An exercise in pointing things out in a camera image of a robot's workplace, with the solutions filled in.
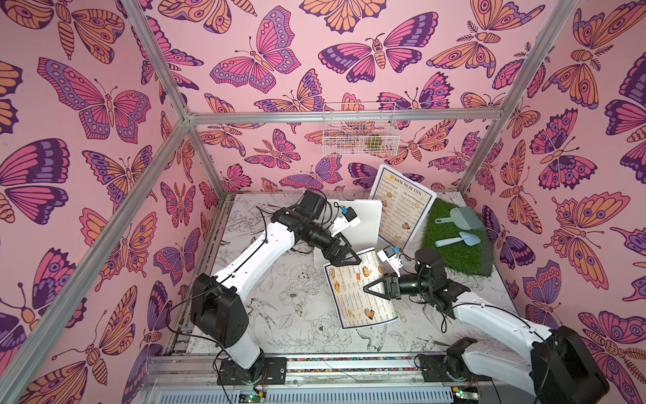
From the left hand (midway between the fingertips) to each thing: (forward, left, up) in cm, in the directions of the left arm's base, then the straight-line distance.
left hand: (355, 253), depth 73 cm
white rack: (+11, -5, -7) cm, 14 cm away
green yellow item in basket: (+43, -9, +8) cm, 45 cm away
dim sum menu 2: (-12, 0, -10) cm, 16 cm away
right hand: (-8, -4, -7) cm, 11 cm away
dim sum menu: (+21, -20, -3) cm, 29 cm away
